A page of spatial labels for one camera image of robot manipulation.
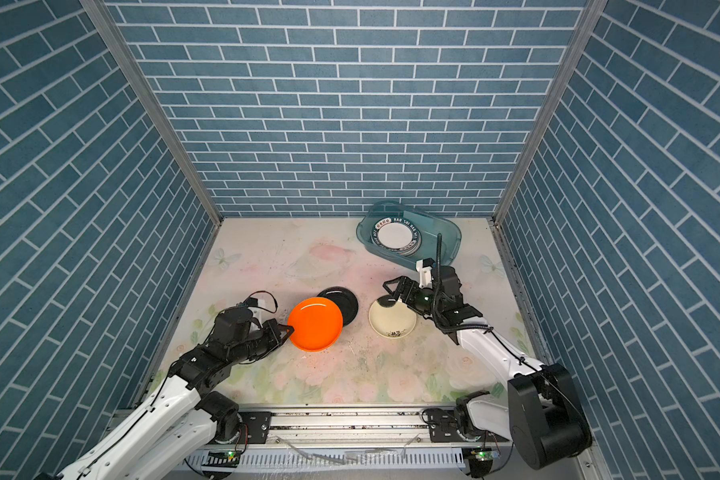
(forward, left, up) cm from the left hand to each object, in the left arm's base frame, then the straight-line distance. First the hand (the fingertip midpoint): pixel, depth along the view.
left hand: (297, 330), depth 78 cm
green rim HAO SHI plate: (+41, -31, -9) cm, 52 cm away
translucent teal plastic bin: (+46, -43, -7) cm, 64 cm away
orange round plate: (+3, -5, -2) cm, 6 cm away
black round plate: (+15, -12, -11) cm, 22 cm away
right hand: (+11, -25, +4) cm, 28 cm away
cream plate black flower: (+7, -28, -12) cm, 31 cm away
